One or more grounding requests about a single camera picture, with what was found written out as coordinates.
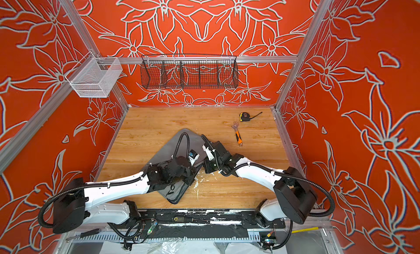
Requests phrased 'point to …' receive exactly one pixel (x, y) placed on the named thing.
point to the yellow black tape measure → (245, 116)
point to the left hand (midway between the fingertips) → (197, 168)
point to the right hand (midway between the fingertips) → (203, 162)
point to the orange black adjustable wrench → (235, 125)
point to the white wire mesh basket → (94, 77)
